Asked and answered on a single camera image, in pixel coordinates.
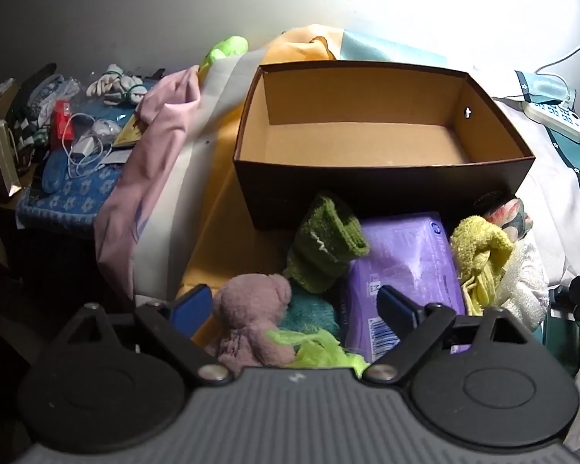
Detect white fluffy towel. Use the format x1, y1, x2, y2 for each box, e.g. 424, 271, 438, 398
495, 239, 550, 331

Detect pink teddy bear plush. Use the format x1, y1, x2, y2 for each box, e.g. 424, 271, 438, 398
207, 273, 295, 374

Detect neon green knotted cloth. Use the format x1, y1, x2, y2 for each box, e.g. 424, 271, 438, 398
267, 328, 368, 377

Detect yellow fluffy towel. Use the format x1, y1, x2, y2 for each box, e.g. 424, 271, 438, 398
450, 216, 514, 316

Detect dark green knit sock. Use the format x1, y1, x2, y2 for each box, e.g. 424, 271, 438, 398
286, 196, 370, 294

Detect floral patterned cloth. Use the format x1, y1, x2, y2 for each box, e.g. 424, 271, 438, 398
484, 197, 533, 242

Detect multicolour striped bed sheet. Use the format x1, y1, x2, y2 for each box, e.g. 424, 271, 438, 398
130, 23, 580, 378

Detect purple tissue pack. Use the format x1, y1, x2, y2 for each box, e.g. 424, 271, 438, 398
340, 213, 466, 363

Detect blue flower patterned towel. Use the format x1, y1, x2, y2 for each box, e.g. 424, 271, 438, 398
16, 158, 122, 227

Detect brown cardboard box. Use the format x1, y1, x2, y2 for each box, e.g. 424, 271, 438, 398
234, 61, 534, 230

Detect white power strip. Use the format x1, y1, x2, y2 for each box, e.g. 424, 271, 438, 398
522, 102, 580, 143

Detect yellow book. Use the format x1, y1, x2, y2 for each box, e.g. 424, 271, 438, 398
112, 114, 147, 149

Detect pink cloth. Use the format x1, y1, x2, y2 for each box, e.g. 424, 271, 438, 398
94, 66, 201, 299

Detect white gloves pair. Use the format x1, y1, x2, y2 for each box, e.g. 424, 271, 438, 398
85, 64, 147, 106

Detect black white striped socks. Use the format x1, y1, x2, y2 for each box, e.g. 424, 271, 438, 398
6, 63, 66, 152

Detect green frog plush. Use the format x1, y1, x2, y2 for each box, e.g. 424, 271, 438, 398
200, 36, 249, 70

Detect white charger with cable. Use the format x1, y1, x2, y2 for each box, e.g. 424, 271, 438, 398
60, 113, 111, 179

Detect white power cable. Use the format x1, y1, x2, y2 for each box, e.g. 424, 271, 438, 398
533, 26, 580, 77

